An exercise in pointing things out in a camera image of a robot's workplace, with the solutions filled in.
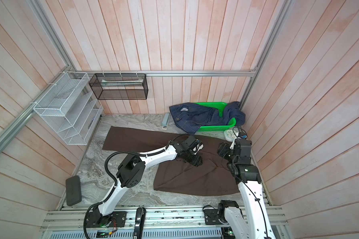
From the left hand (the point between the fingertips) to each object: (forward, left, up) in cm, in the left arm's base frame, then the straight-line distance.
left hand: (198, 164), depth 89 cm
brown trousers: (-7, -9, -2) cm, 11 cm away
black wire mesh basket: (+52, +55, +20) cm, 78 cm away
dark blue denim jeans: (+38, +2, +2) cm, 38 cm away
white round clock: (+22, -25, -1) cm, 33 cm away
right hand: (+2, -11, +19) cm, 22 cm away
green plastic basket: (+47, -22, +5) cm, 52 cm away
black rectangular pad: (-16, +70, -1) cm, 72 cm away
